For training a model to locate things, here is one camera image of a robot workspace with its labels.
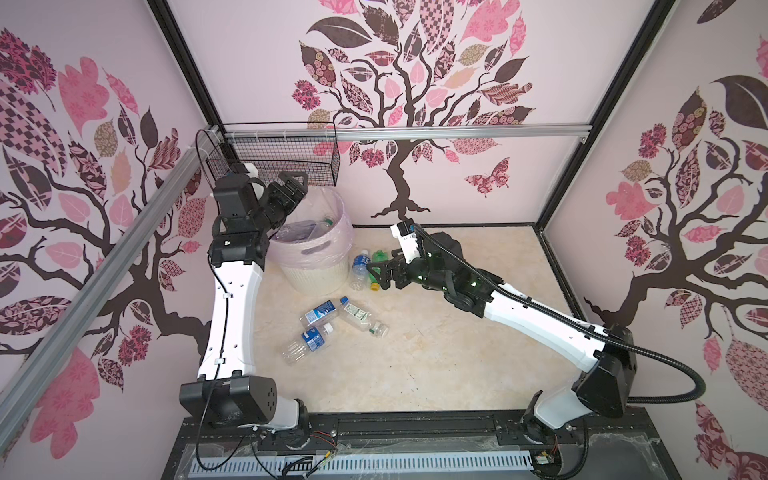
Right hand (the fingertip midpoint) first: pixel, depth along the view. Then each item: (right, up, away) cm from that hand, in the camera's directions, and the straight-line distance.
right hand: (381, 255), depth 70 cm
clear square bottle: (-7, -20, +19) cm, 28 cm away
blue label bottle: (-21, -25, +14) cm, 35 cm away
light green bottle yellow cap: (-3, -1, +35) cm, 35 cm away
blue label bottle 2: (-20, -18, +20) cm, 33 cm away
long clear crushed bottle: (-26, +8, +25) cm, 37 cm away
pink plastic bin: (-19, +2, +8) cm, 20 cm away
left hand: (-18, +16, -2) cm, 24 cm away
